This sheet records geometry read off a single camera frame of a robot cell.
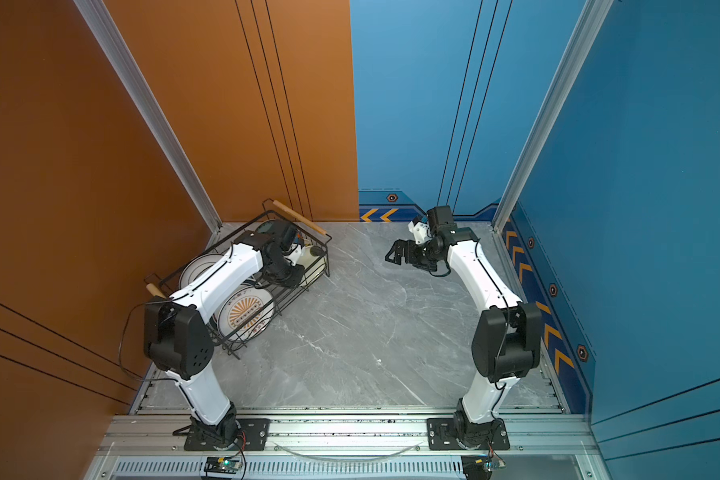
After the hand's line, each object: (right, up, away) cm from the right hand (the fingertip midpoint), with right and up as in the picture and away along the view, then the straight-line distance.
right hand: (399, 259), depth 87 cm
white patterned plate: (-61, -3, +3) cm, 61 cm away
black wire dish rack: (-29, +3, -11) cm, 31 cm away
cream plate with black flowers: (-28, +1, +11) cm, 30 cm away
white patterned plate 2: (-45, -16, 0) cm, 48 cm away
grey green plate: (-45, +11, +15) cm, 49 cm away
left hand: (-31, -7, +2) cm, 31 cm away
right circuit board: (+18, -49, -16) cm, 55 cm away
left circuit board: (-43, -49, -16) cm, 67 cm away
